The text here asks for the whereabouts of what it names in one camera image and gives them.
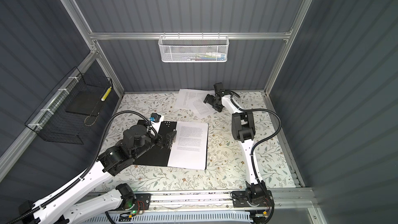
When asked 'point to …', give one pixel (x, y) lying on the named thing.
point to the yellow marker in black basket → (105, 94)
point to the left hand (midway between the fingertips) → (168, 127)
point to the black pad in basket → (86, 101)
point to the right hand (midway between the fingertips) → (210, 105)
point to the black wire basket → (67, 114)
